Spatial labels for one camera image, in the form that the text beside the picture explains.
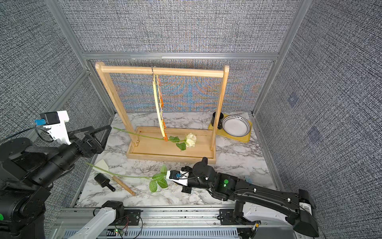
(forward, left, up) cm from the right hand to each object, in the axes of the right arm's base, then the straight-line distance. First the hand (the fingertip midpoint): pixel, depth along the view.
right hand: (170, 173), depth 64 cm
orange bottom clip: (+16, +3, +3) cm, 16 cm away
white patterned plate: (+45, -43, -24) cm, 66 cm away
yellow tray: (+44, -24, -26) cm, 57 cm away
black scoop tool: (+3, +40, -22) cm, 46 cm away
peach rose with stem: (-3, +4, +2) cm, 5 cm away
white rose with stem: (+19, -8, -4) cm, 21 cm away
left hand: (+5, +18, +27) cm, 33 cm away
